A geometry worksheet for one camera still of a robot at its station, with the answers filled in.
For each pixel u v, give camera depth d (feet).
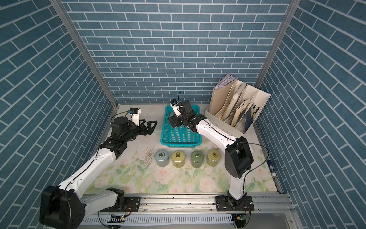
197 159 2.70
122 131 1.97
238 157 1.57
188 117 2.15
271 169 2.92
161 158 2.71
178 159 2.69
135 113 2.24
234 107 3.23
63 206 1.26
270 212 2.41
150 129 2.32
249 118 3.30
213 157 2.71
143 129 2.27
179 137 3.34
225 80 3.13
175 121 2.53
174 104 2.44
